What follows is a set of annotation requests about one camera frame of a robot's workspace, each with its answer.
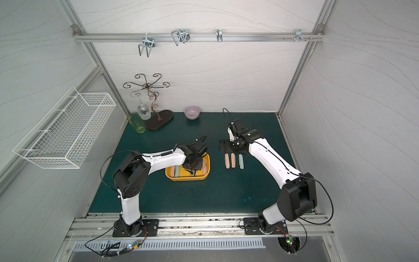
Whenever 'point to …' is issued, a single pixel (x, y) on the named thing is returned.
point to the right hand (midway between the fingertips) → (228, 147)
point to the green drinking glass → (138, 123)
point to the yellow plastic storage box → (180, 173)
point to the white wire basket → (65, 135)
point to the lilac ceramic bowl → (192, 112)
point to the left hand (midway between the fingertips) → (198, 166)
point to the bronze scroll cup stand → (156, 119)
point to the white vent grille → (175, 245)
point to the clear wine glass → (143, 109)
